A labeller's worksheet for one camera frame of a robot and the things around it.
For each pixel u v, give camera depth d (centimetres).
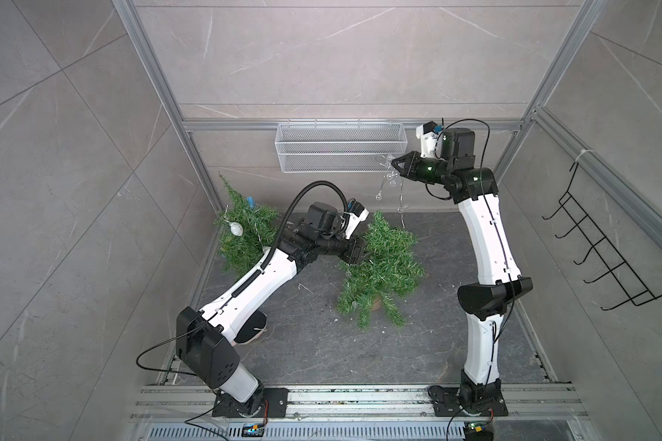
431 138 66
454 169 57
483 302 52
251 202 79
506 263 51
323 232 59
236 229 73
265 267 49
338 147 101
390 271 64
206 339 40
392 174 75
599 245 68
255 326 79
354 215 64
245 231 76
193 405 75
